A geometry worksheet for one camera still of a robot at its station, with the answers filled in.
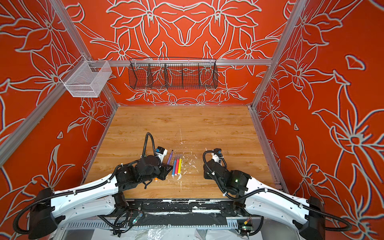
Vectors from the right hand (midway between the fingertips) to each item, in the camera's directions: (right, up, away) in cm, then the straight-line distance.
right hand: (202, 166), depth 76 cm
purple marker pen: (-17, +5, -2) cm, 18 cm away
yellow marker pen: (-13, -4, +9) cm, 16 cm away
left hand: (-15, 0, -1) cm, 15 cm away
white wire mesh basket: (-72, +50, +15) cm, 89 cm away
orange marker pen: (-22, -3, -9) cm, 24 cm away
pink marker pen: (-14, -5, +9) cm, 18 cm away
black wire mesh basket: (-19, +57, +24) cm, 65 cm away
